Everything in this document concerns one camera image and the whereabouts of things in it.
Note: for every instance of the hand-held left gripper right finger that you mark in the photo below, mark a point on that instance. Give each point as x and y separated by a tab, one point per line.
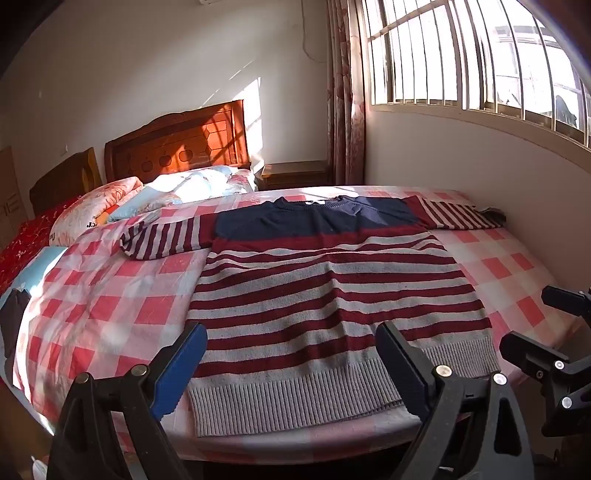
400	369

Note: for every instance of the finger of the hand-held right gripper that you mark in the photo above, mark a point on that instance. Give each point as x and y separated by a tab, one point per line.
526	350
565	301

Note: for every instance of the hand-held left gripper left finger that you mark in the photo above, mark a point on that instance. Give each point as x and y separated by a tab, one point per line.
185	354

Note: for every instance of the striped knit sweater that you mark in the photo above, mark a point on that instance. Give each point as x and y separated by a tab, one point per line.
323	300

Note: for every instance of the pink checkered bed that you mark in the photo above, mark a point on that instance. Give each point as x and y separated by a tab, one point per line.
115	300

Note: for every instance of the light blue cloth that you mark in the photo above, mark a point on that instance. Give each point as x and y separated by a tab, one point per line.
41	265

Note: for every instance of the light blue floral quilt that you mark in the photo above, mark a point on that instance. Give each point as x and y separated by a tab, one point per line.
194	184

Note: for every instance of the pink floral quilt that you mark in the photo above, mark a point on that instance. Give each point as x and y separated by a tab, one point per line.
87	207

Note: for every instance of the dark garment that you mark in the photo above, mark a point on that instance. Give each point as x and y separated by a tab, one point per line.
11	318

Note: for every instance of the red floral bed sheet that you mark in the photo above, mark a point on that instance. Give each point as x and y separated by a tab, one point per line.
23	244

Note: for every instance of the carved wooden headboard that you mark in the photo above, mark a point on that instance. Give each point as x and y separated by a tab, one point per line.
184	143

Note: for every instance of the wooden nightstand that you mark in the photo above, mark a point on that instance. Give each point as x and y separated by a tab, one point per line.
295	173

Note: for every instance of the plain dark wooden headboard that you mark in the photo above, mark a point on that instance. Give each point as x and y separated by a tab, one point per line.
64	180

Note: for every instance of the cardboard box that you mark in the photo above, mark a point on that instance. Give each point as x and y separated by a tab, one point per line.
11	184

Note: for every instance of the barred window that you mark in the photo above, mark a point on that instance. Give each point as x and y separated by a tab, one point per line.
461	46

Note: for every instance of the pink floral curtain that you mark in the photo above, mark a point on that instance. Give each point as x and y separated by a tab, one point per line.
344	92

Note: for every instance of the white air conditioner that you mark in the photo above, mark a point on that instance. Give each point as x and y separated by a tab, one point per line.
212	2

